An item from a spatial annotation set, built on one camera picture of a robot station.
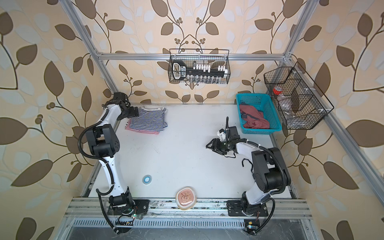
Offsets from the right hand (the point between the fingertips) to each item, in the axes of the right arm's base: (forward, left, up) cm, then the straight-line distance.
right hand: (210, 149), depth 91 cm
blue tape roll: (-15, +37, -6) cm, 41 cm away
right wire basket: (+7, -45, +30) cm, 54 cm away
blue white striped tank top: (+24, +38, +1) cm, 45 cm away
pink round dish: (-26, +14, -2) cm, 30 cm away
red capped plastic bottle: (+19, -37, +29) cm, 51 cm away
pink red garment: (+20, -32, -1) cm, 37 cm away
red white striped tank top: (+18, +54, 0) cm, 57 cm away
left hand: (+26, +53, +7) cm, 59 cm away
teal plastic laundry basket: (+38, -45, +1) cm, 59 cm away
